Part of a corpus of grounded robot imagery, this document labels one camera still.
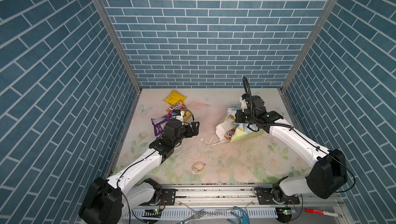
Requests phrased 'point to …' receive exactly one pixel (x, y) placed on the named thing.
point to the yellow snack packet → (175, 98)
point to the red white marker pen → (322, 212)
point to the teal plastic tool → (244, 219)
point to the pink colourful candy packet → (180, 106)
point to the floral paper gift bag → (242, 132)
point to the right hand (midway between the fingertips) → (234, 112)
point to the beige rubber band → (197, 163)
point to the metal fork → (196, 216)
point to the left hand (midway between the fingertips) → (193, 123)
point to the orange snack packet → (229, 134)
